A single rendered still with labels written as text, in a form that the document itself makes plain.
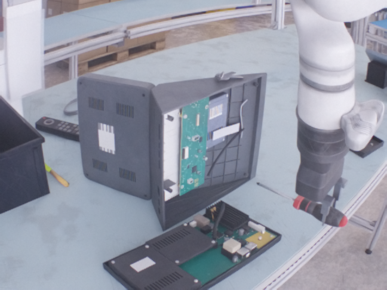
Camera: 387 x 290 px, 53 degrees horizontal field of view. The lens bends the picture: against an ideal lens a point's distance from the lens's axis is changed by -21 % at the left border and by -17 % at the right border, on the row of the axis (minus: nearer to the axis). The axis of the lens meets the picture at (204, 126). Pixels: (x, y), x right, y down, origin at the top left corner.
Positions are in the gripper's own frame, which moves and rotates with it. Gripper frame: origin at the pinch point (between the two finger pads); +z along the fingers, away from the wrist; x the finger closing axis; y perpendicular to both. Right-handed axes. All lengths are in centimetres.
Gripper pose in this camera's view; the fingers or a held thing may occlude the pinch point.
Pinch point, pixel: (327, 219)
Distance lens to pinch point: 65.0
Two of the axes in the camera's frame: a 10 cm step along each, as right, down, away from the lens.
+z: 0.9, 8.1, 5.8
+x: -6.6, 4.9, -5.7
